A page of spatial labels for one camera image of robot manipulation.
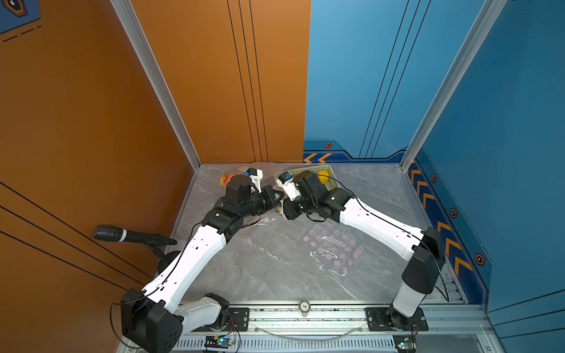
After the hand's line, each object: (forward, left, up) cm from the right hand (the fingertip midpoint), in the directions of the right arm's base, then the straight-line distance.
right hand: (281, 204), depth 78 cm
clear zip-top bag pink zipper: (-6, 0, +9) cm, 11 cm away
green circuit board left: (-38, +21, -23) cm, 49 cm away
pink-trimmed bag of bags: (-7, -20, -21) cm, 30 cm away
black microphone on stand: (-17, +47, +10) cm, 51 cm away
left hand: (+1, -2, +7) cm, 7 cm away
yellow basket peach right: (+30, -19, -17) cm, 40 cm away
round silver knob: (-29, -8, -16) cm, 34 cm away
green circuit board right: (-38, -41, -25) cm, 61 cm away
